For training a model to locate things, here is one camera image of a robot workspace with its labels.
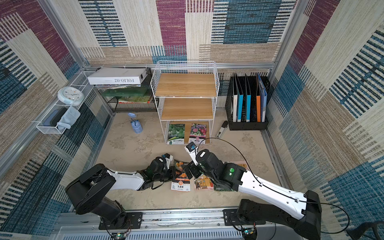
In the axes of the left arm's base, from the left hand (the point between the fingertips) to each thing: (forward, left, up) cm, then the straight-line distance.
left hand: (182, 172), depth 87 cm
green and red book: (+43, +25, +19) cm, 53 cm away
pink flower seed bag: (+28, -10, -1) cm, 29 cm away
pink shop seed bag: (-5, -11, -2) cm, 13 cm away
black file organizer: (+32, -48, +3) cm, 58 cm away
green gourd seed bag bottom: (+28, +6, 0) cm, 28 cm away
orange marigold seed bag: (-5, 0, 0) cm, 5 cm away
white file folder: (+33, -32, +23) cm, 51 cm away
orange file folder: (+33, -45, +25) cm, 61 cm away
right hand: (-1, -4, +19) cm, 19 cm away
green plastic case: (+42, +35, +26) cm, 60 cm away
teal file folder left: (+33, -34, +26) cm, 54 cm away
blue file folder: (+31, -47, +26) cm, 62 cm away
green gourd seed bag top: (-8, -20, -2) cm, 21 cm away
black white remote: (+30, -27, +2) cm, 40 cm away
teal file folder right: (+33, -39, +25) cm, 57 cm away
